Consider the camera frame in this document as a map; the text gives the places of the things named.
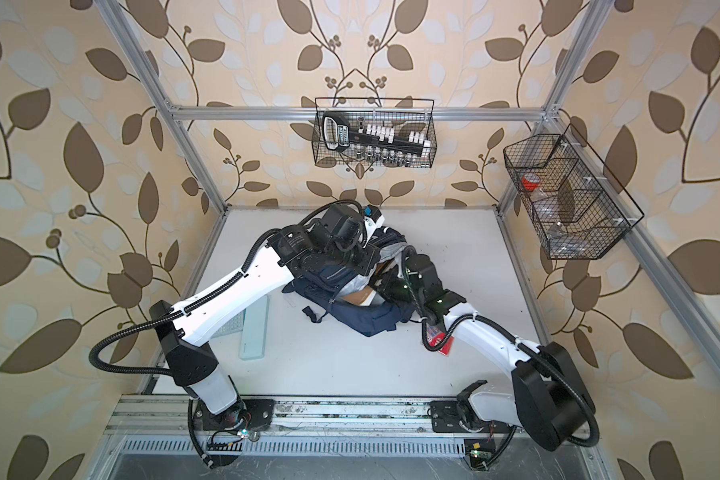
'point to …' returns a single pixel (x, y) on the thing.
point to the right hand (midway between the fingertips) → (368, 284)
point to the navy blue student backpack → (322, 284)
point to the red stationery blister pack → (434, 336)
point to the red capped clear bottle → (531, 181)
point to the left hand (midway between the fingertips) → (385, 255)
